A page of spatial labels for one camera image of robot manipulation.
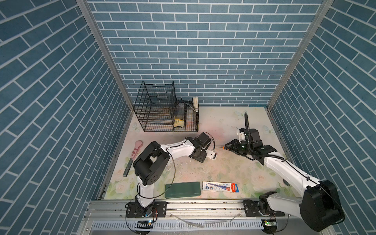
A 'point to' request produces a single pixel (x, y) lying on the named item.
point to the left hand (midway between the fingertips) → (199, 156)
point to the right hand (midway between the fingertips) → (225, 144)
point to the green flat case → (180, 190)
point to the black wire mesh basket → (186, 115)
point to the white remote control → (211, 154)
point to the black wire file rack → (155, 106)
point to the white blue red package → (220, 186)
